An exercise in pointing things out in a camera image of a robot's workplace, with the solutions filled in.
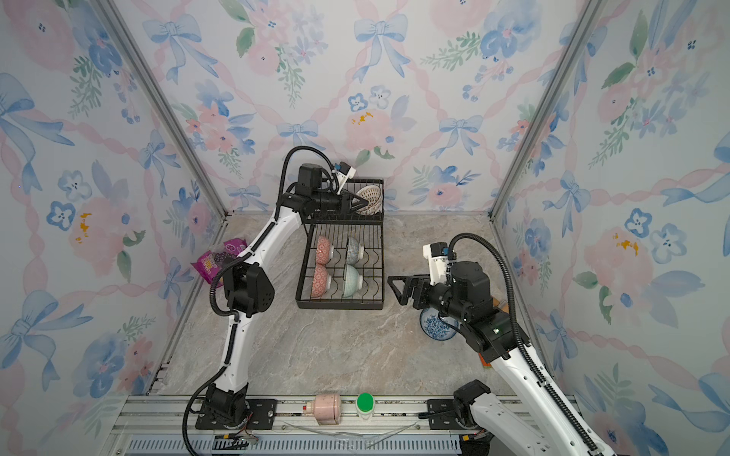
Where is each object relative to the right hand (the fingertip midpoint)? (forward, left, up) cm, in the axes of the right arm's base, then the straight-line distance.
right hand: (403, 277), depth 68 cm
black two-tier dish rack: (+23, +19, -26) cm, 40 cm away
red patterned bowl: (+21, +24, -17) cm, 37 cm away
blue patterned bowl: (-1, -12, -27) cm, 30 cm away
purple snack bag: (+19, +64, -21) cm, 70 cm away
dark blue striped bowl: (+22, +15, -17) cm, 31 cm away
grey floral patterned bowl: (+10, +24, -17) cm, 31 cm away
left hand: (+29, +9, -1) cm, 30 cm away
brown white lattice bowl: (+35, +7, -5) cm, 37 cm away
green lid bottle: (-24, +9, -19) cm, 32 cm away
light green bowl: (+11, +14, -19) cm, 26 cm away
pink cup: (-25, +18, -19) cm, 36 cm away
